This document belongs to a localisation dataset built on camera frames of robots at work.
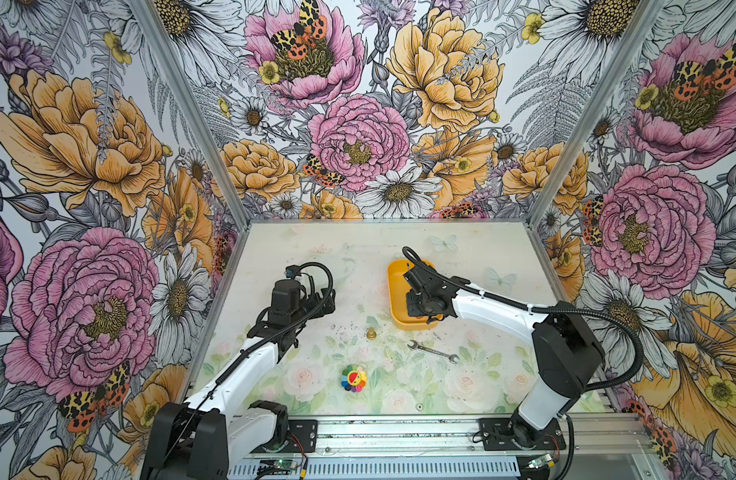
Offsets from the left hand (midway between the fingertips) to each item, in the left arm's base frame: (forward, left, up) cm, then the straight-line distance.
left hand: (321, 303), depth 87 cm
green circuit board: (-37, +6, -11) cm, 39 cm away
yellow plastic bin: (+5, -23, -2) cm, 23 cm away
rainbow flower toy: (-18, -10, -9) cm, 22 cm away
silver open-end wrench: (-9, -27, -10) cm, 30 cm away
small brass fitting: (-6, -14, -10) cm, 18 cm away
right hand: (-1, -28, -4) cm, 28 cm away
